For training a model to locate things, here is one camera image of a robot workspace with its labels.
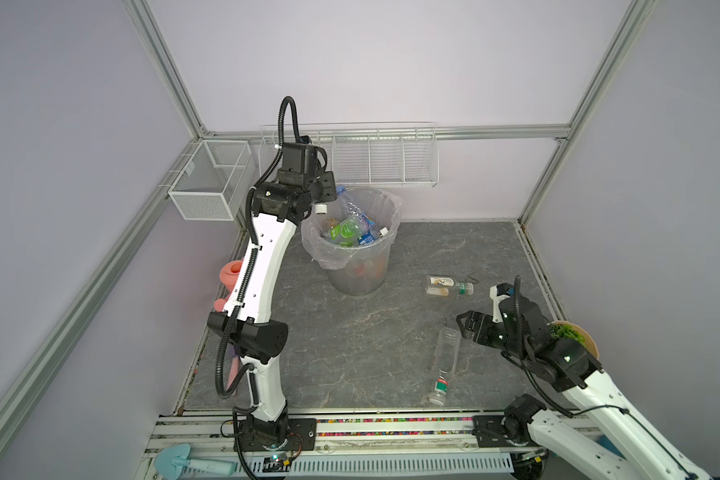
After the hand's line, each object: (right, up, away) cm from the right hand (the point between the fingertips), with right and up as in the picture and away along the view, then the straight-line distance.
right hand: (470, 322), depth 74 cm
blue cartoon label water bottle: (-27, +27, +14) cm, 40 cm away
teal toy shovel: (-72, -31, -5) cm, 78 cm away
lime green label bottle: (-32, +23, +8) cm, 40 cm away
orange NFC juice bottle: (-25, +13, +15) cm, 32 cm away
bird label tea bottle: (-2, +6, +22) cm, 23 cm away
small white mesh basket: (-79, +41, +25) cm, 92 cm away
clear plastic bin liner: (-22, +32, +19) cm, 43 cm away
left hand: (-36, +35, 0) cm, 50 cm away
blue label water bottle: (-25, +23, +10) cm, 35 cm away
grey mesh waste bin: (-33, +8, +19) cm, 39 cm away
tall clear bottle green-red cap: (-2, -10, +13) cm, 17 cm away
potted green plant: (+28, -3, +5) cm, 28 cm away
